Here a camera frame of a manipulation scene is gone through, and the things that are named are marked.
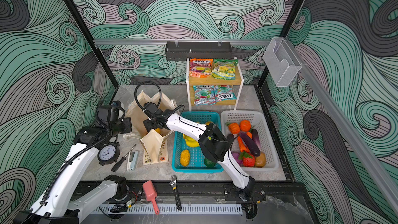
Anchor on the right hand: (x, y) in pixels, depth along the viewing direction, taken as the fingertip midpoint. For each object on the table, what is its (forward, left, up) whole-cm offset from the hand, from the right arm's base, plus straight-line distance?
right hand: (150, 123), depth 87 cm
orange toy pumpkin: (0, -49, -5) cm, 50 cm away
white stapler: (-18, +7, -7) cm, 21 cm away
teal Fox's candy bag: (+18, -43, +7) cm, 48 cm away
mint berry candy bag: (+15, -31, +8) cm, 36 cm away
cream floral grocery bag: (-14, -5, +1) cm, 15 cm away
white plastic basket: (+4, -64, -5) cm, 64 cm away
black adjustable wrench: (-29, -16, -10) cm, 34 cm away
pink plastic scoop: (-34, -6, -8) cm, 35 cm away
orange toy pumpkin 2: (+2, -56, -5) cm, 56 cm away
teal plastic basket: (-17, -23, -9) cm, 30 cm away
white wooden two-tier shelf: (+13, -34, +21) cm, 42 cm away
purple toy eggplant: (-9, -57, -6) cm, 58 cm away
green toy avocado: (-20, -34, -6) cm, 40 cm away
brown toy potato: (-18, -60, -5) cm, 63 cm away
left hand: (-5, +7, +12) cm, 14 cm away
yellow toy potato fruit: (-17, -21, -6) cm, 28 cm away
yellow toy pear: (-13, -10, +16) cm, 23 cm away
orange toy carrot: (-12, -52, -4) cm, 54 cm away
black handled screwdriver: (-18, +15, -10) cm, 25 cm away
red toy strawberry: (-19, -53, -3) cm, 57 cm away
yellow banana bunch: (-8, -24, -6) cm, 26 cm away
